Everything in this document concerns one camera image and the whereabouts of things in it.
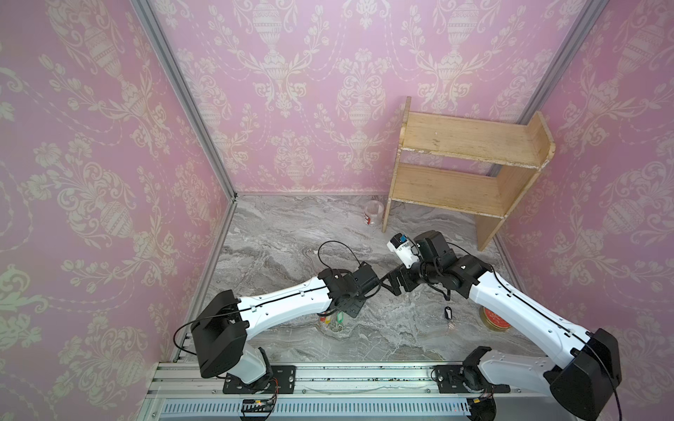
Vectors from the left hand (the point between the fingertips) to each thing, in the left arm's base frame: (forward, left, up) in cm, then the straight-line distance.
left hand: (352, 303), depth 80 cm
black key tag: (+2, -32, -8) cm, 33 cm away
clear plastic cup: (+40, -9, -4) cm, 41 cm away
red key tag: (-2, +9, -9) cm, 13 cm away
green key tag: (-2, +4, -7) cm, 8 cm away
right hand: (+6, -12, +8) cm, 15 cm away
